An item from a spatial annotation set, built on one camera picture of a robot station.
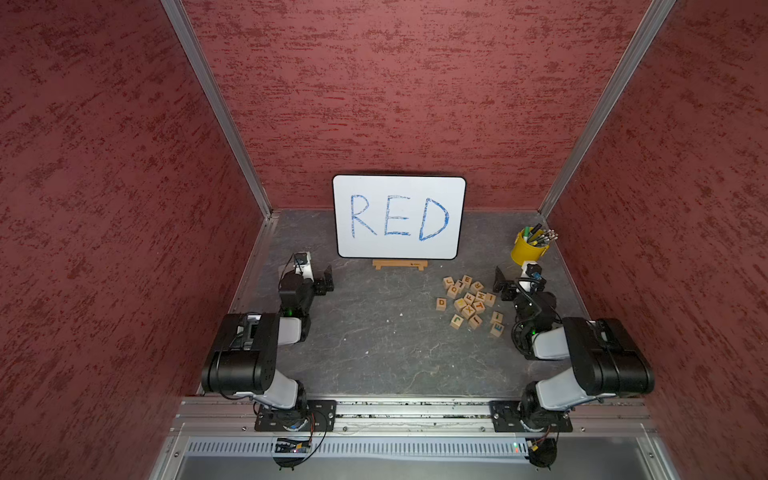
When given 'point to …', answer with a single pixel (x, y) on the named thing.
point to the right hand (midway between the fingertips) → (511, 270)
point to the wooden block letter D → (441, 304)
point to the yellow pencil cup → (522, 251)
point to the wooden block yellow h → (460, 304)
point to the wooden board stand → (402, 263)
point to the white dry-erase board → (406, 217)
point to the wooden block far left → (448, 282)
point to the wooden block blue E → (497, 329)
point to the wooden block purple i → (475, 321)
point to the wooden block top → (466, 281)
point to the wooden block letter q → (452, 291)
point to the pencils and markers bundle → (538, 235)
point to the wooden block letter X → (468, 311)
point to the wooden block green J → (456, 321)
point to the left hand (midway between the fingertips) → (316, 271)
